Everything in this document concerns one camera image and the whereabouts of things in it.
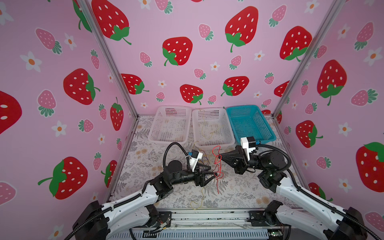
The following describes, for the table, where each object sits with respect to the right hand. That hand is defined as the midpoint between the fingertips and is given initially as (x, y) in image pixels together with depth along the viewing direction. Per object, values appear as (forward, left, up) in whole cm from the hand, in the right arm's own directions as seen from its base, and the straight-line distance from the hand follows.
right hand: (219, 158), depth 55 cm
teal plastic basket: (+58, -24, -37) cm, 73 cm away
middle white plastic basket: (+46, +4, -35) cm, 58 cm away
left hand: (0, +1, -14) cm, 14 cm away
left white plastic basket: (+46, +36, -34) cm, 68 cm away
